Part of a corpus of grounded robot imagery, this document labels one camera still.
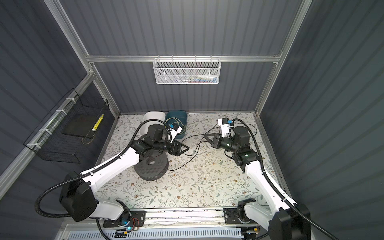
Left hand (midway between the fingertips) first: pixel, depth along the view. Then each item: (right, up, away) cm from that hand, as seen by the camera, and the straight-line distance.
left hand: (186, 146), depth 78 cm
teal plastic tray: (-9, +18, +36) cm, 41 cm away
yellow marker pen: (-46, +12, -1) cm, 48 cm away
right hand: (+11, +5, -5) cm, 13 cm away
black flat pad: (-54, +11, -2) cm, 55 cm away
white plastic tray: (-23, +19, +38) cm, 49 cm away
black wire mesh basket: (-59, +6, -6) cm, 60 cm away
